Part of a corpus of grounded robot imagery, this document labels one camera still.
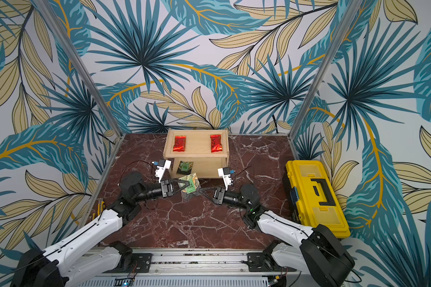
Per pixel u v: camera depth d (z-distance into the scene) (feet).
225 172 2.26
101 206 2.87
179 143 2.80
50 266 1.30
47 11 2.23
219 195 2.10
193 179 2.30
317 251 1.36
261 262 2.41
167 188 2.06
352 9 2.25
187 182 2.25
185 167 3.30
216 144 2.79
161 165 2.18
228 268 2.42
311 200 2.47
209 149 2.81
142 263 2.41
